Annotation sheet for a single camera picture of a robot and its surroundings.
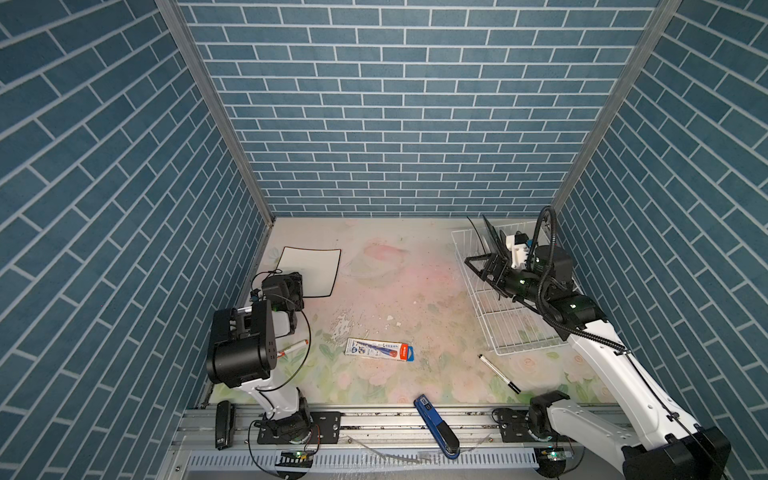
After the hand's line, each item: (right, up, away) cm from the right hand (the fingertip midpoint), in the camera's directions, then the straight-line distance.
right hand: (471, 263), depth 73 cm
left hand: (-50, -5, +23) cm, 55 cm away
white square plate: (+9, +5, +32) cm, 34 cm away
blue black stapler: (-7, -41, -3) cm, 41 cm away
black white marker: (+10, -31, +10) cm, 34 cm away
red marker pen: (-49, -26, +14) cm, 57 cm away
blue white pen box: (-21, -26, +14) cm, 36 cm away
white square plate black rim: (-47, -3, +33) cm, 57 cm away
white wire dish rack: (+15, -19, +14) cm, 28 cm away
